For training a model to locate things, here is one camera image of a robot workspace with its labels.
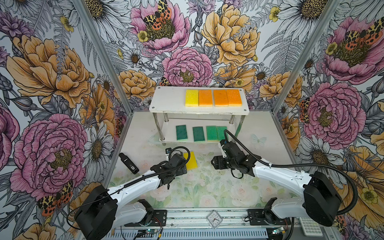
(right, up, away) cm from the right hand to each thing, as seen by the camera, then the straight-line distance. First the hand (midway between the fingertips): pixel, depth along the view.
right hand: (217, 166), depth 84 cm
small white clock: (-3, -22, -11) cm, 25 cm away
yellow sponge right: (-14, 0, +8) cm, 16 cm away
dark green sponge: (-21, +17, +15) cm, 31 cm away
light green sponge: (-2, +18, +16) cm, 24 cm away
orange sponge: (+1, +37, -4) cm, 37 cm away
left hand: (-24, -3, +2) cm, 24 cm away
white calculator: (+41, -25, -14) cm, 50 cm away
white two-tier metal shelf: (-11, +28, -9) cm, 31 cm away
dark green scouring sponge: (-10, +17, +15) cm, 24 cm away
